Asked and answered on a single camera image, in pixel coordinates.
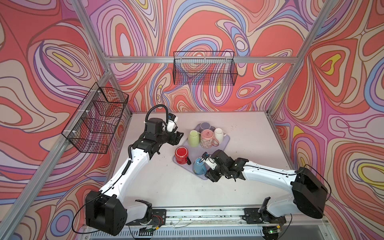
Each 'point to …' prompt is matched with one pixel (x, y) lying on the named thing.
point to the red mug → (181, 155)
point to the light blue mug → (198, 167)
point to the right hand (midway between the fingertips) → (211, 175)
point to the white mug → (219, 134)
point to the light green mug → (193, 138)
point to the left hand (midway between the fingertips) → (179, 130)
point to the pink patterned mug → (207, 139)
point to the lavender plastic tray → (195, 153)
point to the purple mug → (204, 125)
